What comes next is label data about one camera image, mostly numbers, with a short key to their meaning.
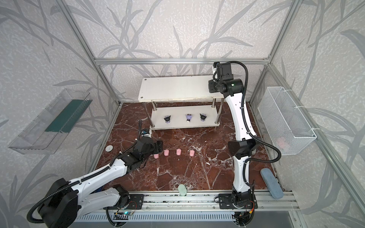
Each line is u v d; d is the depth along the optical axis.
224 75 0.58
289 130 0.61
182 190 0.76
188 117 1.01
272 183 0.77
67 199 0.39
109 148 0.94
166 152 0.89
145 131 0.75
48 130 0.64
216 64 0.68
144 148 0.62
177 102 1.23
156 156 0.88
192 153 0.90
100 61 0.94
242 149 0.51
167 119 0.97
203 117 0.98
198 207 0.72
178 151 0.91
